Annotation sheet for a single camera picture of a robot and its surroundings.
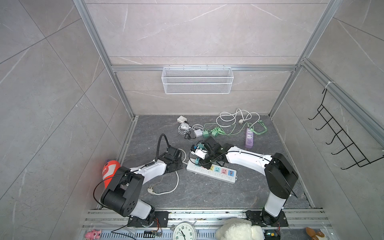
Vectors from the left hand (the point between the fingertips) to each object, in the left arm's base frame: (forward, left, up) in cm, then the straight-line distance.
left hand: (180, 162), depth 92 cm
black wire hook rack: (-10, -77, +32) cm, 83 cm away
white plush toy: (-38, -24, +19) cm, 49 cm away
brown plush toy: (-40, -64, +1) cm, 75 cm away
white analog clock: (-36, -3, +3) cm, 36 cm away
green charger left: (+21, -18, -1) cm, 28 cm away
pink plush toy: (-36, +39, +1) cm, 53 cm away
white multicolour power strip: (-8, -24, +1) cm, 25 cm away
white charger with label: (+22, -13, 0) cm, 26 cm away
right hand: (-1, -13, +5) cm, 14 cm away
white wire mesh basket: (+47, -11, +28) cm, 56 cm away
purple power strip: (+16, -49, +1) cm, 51 cm away
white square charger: (+36, -1, +1) cm, 36 cm away
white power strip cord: (-17, +16, 0) cm, 23 cm away
